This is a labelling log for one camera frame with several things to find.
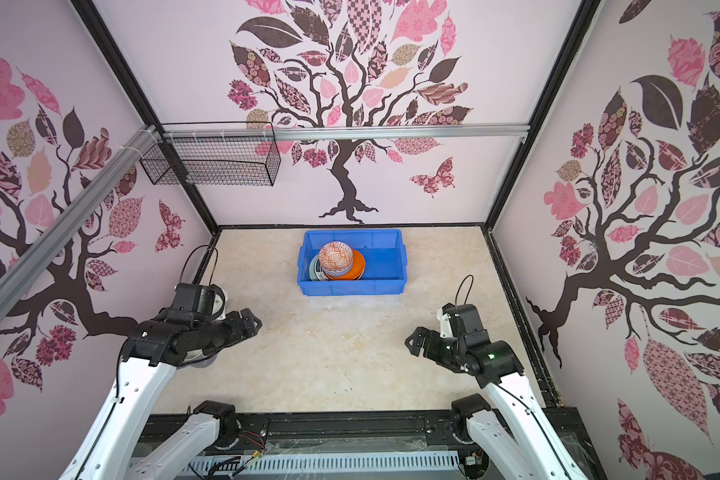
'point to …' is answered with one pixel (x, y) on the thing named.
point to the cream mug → (218, 305)
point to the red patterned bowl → (335, 255)
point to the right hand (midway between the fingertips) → (420, 344)
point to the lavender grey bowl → (337, 273)
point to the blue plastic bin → (386, 262)
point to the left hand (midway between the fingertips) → (247, 335)
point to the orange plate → (358, 267)
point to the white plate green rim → (316, 272)
